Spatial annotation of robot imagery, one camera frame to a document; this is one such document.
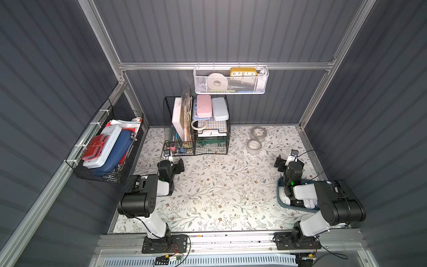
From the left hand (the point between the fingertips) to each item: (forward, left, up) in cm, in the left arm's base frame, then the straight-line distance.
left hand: (174, 159), depth 96 cm
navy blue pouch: (-15, +15, +26) cm, 34 cm away
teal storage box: (-15, -59, 0) cm, 61 cm away
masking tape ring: (+11, -14, +15) cm, 23 cm away
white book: (+14, -4, +20) cm, 24 cm away
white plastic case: (-6, +19, +29) cm, 36 cm away
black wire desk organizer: (+16, -14, +13) cm, 24 cm away
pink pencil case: (+24, -18, +20) cm, 36 cm away
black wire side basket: (+8, +19, +25) cm, 32 cm away
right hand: (-3, -67, +2) cm, 67 cm away
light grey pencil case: (+22, -27, +18) cm, 40 cm away
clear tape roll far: (+25, -55, -4) cm, 60 cm away
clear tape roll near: (+13, -50, -5) cm, 52 cm away
